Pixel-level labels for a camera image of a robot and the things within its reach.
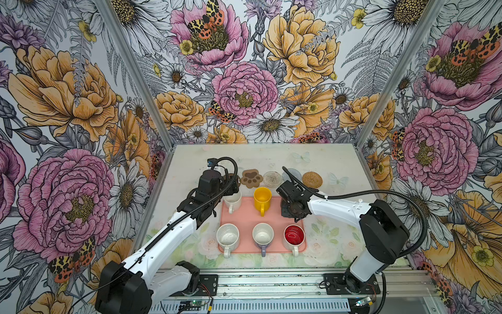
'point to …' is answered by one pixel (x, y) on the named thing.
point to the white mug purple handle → (263, 235)
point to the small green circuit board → (191, 305)
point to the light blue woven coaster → (295, 173)
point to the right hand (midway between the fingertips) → (289, 217)
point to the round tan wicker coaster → (312, 179)
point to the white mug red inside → (293, 237)
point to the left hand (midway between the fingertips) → (228, 183)
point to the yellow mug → (262, 199)
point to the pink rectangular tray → (246, 216)
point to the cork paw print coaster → (251, 178)
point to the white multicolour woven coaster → (272, 179)
